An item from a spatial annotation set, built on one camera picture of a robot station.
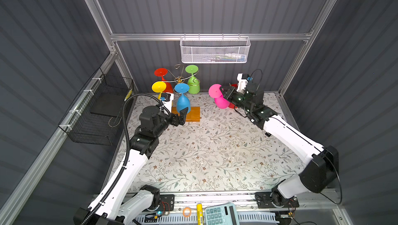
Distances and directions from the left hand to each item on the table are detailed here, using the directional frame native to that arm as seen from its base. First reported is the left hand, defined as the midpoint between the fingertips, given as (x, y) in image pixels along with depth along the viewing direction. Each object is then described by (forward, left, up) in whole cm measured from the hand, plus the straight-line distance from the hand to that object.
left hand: (178, 105), depth 71 cm
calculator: (-40, -19, -31) cm, 54 cm away
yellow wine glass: (+14, +11, -1) cm, 18 cm away
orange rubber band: (-38, 0, -32) cm, 49 cm away
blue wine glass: (+9, -1, -8) cm, 12 cm away
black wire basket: (-1, +40, -5) cm, 40 cm away
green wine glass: (+25, -7, -9) cm, 28 cm away
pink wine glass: (+6, -17, +1) cm, 19 cm away
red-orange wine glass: (+25, +11, 0) cm, 27 cm away
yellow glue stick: (-39, -8, -31) cm, 50 cm away
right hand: (+7, -20, +3) cm, 21 cm away
